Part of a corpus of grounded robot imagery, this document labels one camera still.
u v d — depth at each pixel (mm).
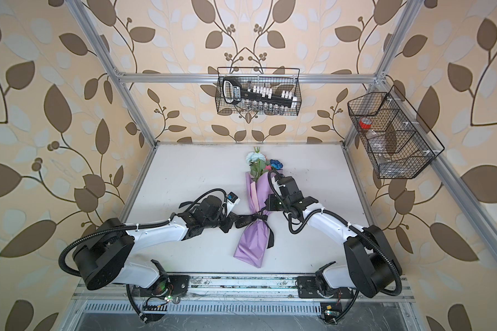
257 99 864
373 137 698
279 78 909
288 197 667
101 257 433
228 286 755
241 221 860
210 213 683
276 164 1050
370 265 420
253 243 817
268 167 1048
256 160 1046
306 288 733
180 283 752
